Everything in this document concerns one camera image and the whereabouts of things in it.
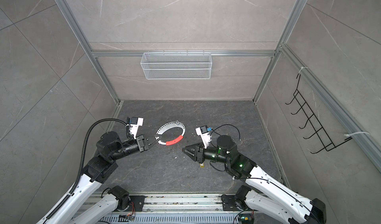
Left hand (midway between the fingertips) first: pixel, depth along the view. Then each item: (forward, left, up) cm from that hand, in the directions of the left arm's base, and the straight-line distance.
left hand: (161, 135), depth 61 cm
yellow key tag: (-1, -19, -33) cm, 38 cm away
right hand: (-4, -10, -6) cm, 12 cm away
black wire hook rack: (-7, -68, 0) cm, 68 cm away
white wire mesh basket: (+58, -3, -4) cm, 58 cm away
